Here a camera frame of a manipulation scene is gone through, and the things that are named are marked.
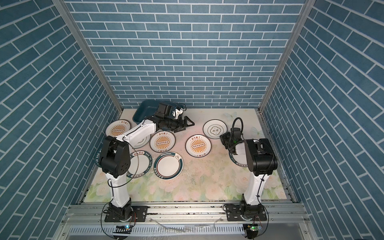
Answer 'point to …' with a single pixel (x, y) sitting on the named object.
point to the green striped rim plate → (168, 165)
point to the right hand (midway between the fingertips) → (219, 133)
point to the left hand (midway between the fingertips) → (190, 125)
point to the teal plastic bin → (145, 108)
